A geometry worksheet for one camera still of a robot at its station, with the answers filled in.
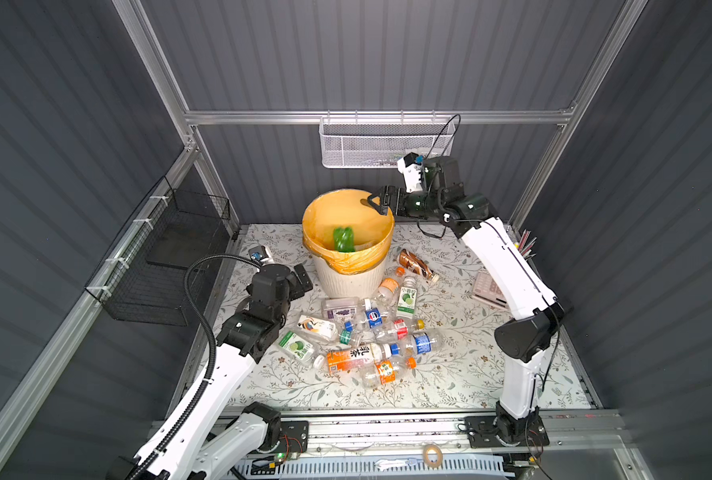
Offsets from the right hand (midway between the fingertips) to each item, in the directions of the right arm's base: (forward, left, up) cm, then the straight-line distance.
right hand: (382, 202), depth 74 cm
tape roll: (-49, -13, -38) cm, 64 cm away
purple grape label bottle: (-12, +12, -32) cm, 36 cm away
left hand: (-14, +24, -11) cm, 30 cm away
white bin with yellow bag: (-10, +10, -17) cm, 22 cm away
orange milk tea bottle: (-27, +8, -33) cm, 43 cm away
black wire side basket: (-16, +58, -8) cm, 61 cm away
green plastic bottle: (+3, +11, -17) cm, 20 cm away
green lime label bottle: (-9, -8, -34) cm, 36 cm away
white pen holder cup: (+8, -48, -26) cm, 55 cm away
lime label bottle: (-24, +24, -33) cm, 48 cm away
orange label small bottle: (-31, 0, -32) cm, 45 cm away
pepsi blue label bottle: (-15, +2, -33) cm, 36 cm away
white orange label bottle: (-19, +17, -32) cm, 41 cm away
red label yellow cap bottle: (-19, -4, -33) cm, 38 cm away
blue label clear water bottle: (-22, -12, -33) cm, 42 cm away
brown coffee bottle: (+6, -13, -33) cm, 36 cm away
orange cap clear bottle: (-4, -2, -34) cm, 35 cm away
